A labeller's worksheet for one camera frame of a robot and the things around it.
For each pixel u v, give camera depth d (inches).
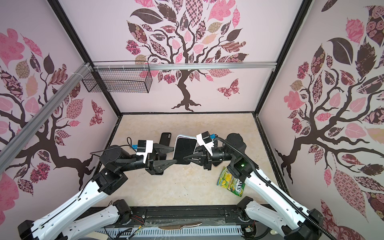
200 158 20.9
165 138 41.6
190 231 27.4
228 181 32.6
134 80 31.3
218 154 21.0
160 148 20.4
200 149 21.3
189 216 29.6
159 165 18.8
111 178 18.7
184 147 20.4
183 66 36.5
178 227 27.7
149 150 17.5
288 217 15.5
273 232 26.9
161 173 34.7
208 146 19.8
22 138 20.9
